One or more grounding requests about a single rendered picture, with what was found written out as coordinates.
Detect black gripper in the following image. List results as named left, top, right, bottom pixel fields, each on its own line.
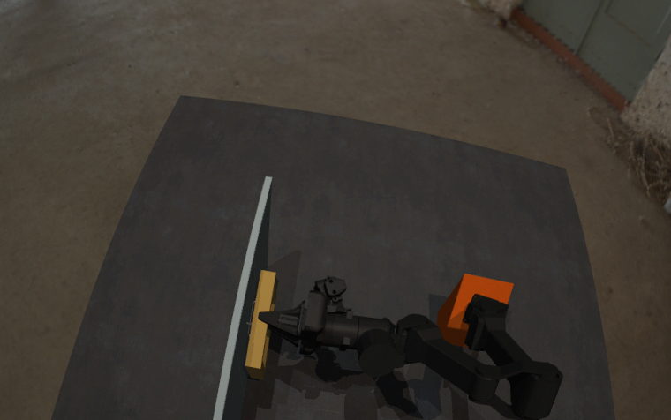
left=258, top=290, right=358, bottom=356

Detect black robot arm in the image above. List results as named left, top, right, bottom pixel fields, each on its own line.
left=314, top=275, right=563, bottom=420

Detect wooden picture frame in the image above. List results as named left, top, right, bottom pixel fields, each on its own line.
left=245, top=270, right=276, bottom=380

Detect dark grey wall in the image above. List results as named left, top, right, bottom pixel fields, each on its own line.
left=213, top=176, right=272, bottom=420

